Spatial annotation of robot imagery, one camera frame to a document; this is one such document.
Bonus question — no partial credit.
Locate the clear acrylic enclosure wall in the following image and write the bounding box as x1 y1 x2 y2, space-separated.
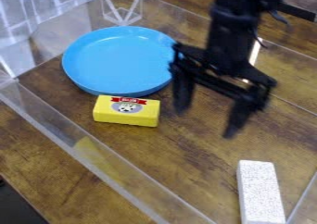
0 0 317 224

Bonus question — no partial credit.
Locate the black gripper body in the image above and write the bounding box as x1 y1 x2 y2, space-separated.
170 44 277 100

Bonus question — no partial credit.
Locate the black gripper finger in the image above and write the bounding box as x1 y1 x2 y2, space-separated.
170 65 194 114
224 87 271 139

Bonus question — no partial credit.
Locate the clear acrylic corner bracket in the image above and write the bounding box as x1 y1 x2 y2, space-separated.
101 0 142 26

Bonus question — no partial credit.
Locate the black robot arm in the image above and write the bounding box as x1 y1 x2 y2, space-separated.
170 0 285 139

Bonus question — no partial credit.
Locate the blue round tray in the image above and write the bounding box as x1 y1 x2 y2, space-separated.
62 26 176 97

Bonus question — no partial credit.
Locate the yellow rectangular block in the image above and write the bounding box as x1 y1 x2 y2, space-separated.
93 95 161 127

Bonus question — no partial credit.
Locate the white speckled foam block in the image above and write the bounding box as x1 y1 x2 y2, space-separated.
237 160 287 224

